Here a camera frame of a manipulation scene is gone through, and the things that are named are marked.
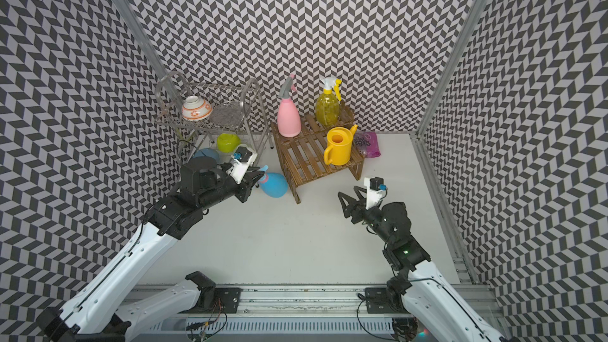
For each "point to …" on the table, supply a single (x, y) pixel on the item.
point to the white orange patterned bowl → (195, 108)
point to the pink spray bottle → (288, 121)
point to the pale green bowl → (245, 145)
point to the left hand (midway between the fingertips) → (258, 173)
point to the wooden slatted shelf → (302, 156)
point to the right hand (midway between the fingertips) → (347, 195)
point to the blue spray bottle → (274, 184)
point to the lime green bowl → (228, 142)
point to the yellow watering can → (338, 151)
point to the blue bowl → (208, 152)
